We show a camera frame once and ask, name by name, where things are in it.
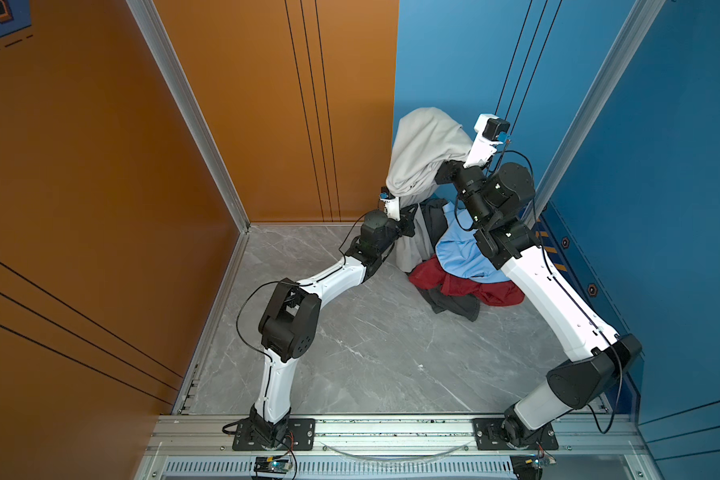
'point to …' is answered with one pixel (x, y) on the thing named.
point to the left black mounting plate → (300, 436)
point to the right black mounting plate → (489, 435)
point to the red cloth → (433, 274)
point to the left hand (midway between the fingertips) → (419, 202)
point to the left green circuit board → (268, 464)
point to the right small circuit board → (530, 467)
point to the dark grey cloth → (466, 307)
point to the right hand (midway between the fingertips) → (439, 133)
